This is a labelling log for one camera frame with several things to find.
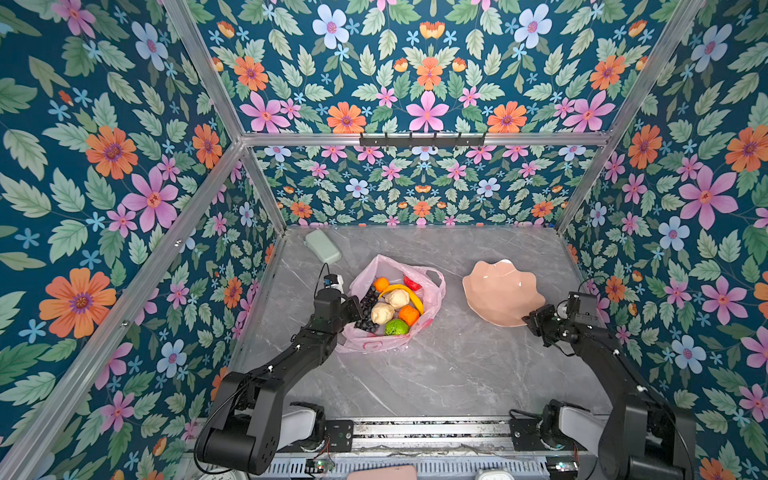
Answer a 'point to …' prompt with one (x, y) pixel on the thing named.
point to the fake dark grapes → (367, 302)
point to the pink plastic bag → (433, 283)
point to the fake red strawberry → (411, 284)
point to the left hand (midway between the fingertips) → (362, 291)
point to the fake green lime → (396, 327)
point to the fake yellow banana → (400, 286)
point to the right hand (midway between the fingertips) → (522, 312)
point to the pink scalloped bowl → (502, 294)
